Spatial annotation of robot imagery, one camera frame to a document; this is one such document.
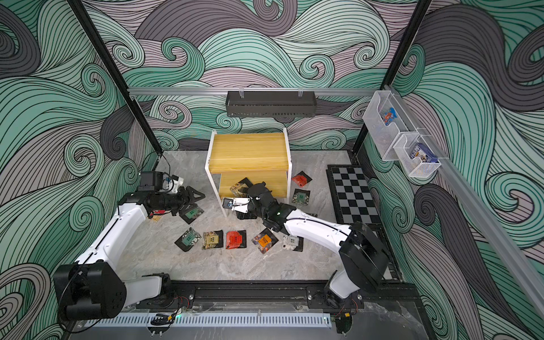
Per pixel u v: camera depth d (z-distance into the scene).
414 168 0.67
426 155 0.64
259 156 0.74
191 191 0.74
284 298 0.74
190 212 0.76
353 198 0.96
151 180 0.64
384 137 0.83
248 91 0.93
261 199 0.59
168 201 0.68
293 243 0.86
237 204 0.67
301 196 1.01
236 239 0.87
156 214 0.67
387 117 0.84
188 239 0.87
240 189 0.84
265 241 0.86
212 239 0.87
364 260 0.42
